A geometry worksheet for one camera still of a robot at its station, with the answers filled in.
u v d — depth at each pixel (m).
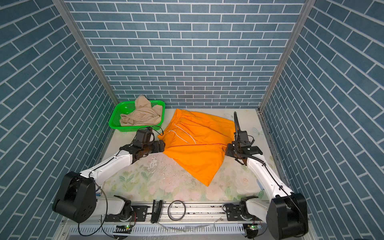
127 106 1.16
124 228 0.72
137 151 0.63
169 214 0.75
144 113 1.08
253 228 0.71
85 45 0.84
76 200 0.42
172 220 0.72
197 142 0.99
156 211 0.72
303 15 0.73
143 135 0.68
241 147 0.64
